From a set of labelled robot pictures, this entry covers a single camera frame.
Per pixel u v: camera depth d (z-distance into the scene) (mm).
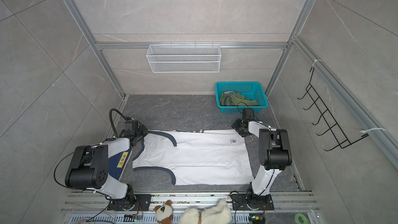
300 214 706
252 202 669
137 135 779
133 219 711
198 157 888
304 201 750
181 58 1009
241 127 880
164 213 685
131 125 736
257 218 704
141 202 735
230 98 1076
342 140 584
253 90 1180
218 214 616
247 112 799
